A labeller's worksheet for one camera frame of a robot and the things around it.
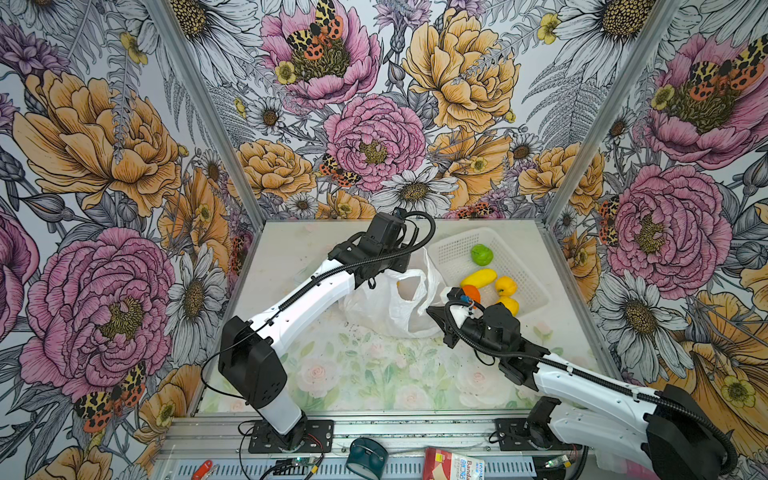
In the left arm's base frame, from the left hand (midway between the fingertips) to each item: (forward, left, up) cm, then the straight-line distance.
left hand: (398, 258), depth 81 cm
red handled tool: (-43, +46, -24) cm, 68 cm away
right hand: (-14, -8, -7) cm, 17 cm away
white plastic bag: (-10, +5, -9) cm, 14 cm away
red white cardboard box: (-44, -8, -19) cm, 48 cm away
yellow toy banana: (+7, -27, -20) cm, 35 cm away
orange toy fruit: (0, -23, -17) cm, 29 cm away
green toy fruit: (+15, -29, -18) cm, 37 cm away
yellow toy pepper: (+2, -34, -18) cm, 39 cm away
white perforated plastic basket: (+18, -22, -21) cm, 35 cm away
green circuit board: (-42, +23, -23) cm, 53 cm away
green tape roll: (-42, +8, -15) cm, 46 cm away
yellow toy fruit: (-1, -34, -18) cm, 38 cm away
